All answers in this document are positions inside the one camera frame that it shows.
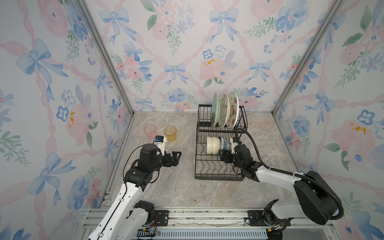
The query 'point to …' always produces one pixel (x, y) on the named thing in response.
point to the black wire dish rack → (213, 158)
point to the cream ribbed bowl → (213, 145)
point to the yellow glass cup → (170, 132)
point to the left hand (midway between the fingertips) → (173, 151)
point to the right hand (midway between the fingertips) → (224, 149)
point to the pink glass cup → (151, 131)
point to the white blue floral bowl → (224, 144)
